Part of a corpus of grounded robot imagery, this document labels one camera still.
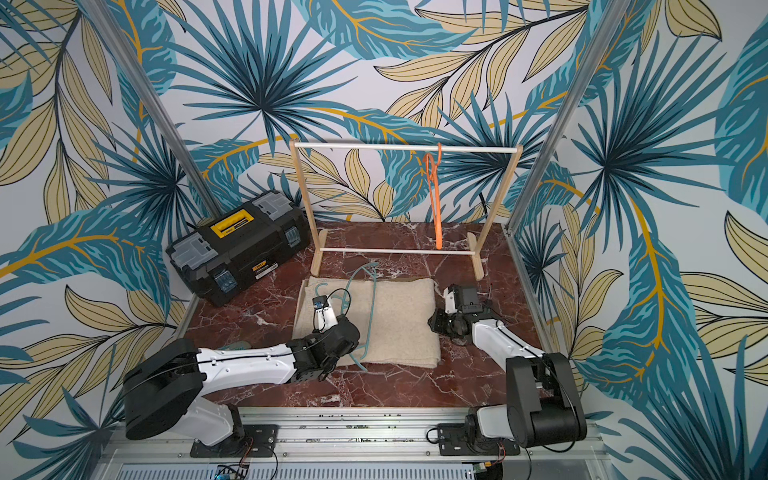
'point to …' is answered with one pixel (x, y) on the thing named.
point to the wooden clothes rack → (475, 242)
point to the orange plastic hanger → (435, 195)
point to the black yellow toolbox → (218, 260)
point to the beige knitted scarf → (397, 319)
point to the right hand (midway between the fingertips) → (418, 325)
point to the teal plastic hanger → (369, 268)
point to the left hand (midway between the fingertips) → (346, 320)
